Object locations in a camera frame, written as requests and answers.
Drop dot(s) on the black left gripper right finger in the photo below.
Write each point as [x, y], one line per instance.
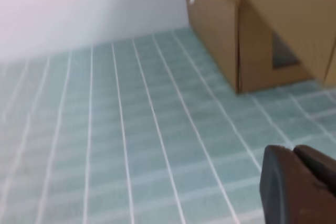
[320, 164]

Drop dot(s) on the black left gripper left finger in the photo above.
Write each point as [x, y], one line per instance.
[290, 192]

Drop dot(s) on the brown cardboard shoebox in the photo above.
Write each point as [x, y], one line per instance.
[307, 27]
[247, 51]

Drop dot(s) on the cyan checked tablecloth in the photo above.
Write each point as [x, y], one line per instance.
[144, 130]

